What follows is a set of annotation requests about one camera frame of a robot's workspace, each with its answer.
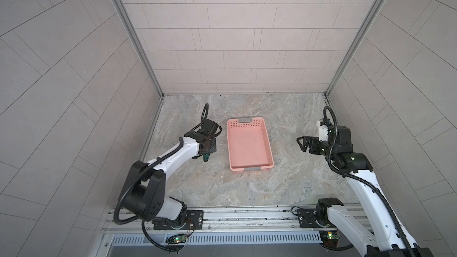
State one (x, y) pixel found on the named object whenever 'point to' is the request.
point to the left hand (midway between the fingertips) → (213, 143)
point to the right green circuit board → (330, 238)
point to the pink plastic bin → (249, 144)
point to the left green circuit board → (176, 238)
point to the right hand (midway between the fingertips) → (307, 139)
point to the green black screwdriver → (206, 156)
